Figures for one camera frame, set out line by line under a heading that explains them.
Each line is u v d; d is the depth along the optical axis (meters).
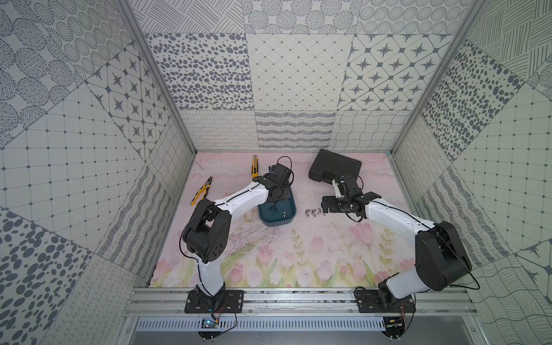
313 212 0.96
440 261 0.44
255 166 1.13
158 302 0.75
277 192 0.69
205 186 1.04
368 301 0.73
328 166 1.10
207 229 0.51
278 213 0.95
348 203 0.67
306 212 0.96
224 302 0.72
